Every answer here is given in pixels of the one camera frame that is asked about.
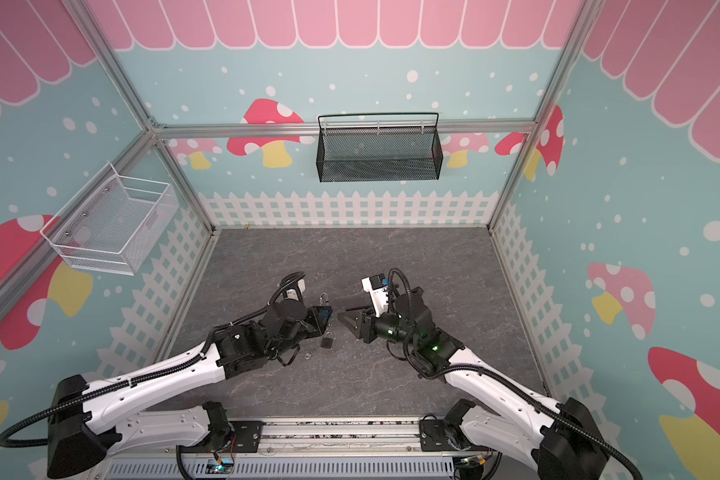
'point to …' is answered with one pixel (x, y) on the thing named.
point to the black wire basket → (378, 154)
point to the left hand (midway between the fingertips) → (328, 317)
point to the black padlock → (327, 340)
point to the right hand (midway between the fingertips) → (341, 315)
